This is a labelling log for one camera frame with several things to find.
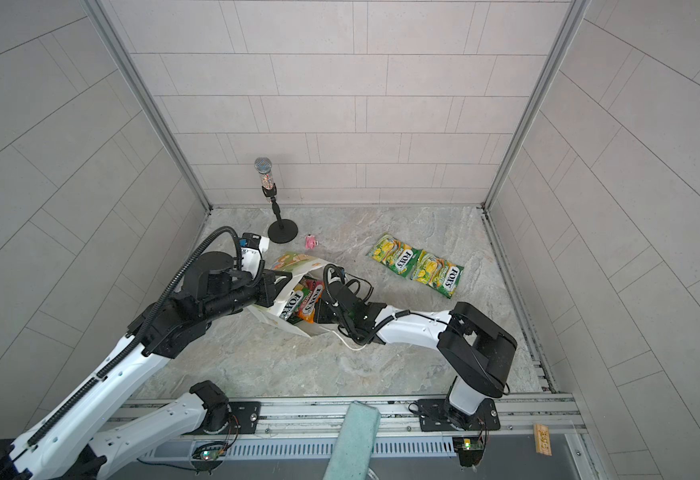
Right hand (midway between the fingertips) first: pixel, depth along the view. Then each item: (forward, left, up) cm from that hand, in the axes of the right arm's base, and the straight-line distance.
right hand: (311, 310), depth 82 cm
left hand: (-2, -1, +21) cm, 21 cm away
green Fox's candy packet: (+21, -27, -6) cm, 35 cm away
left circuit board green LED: (-31, +21, -4) cm, 37 cm away
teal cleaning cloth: (-30, -11, -6) cm, 32 cm away
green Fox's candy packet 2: (+12, -39, -5) cm, 41 cm away
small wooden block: (-32, -54, -8) cm, 63 cm away
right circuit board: (-33, -37, -10) cm, 50 cm away
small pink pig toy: (+27, +2, -4) cm, 28 cm away
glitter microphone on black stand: (+35, +13, -5) cm, 37 cm away
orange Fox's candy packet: (+5, -1, 0) cm, 5 cm away
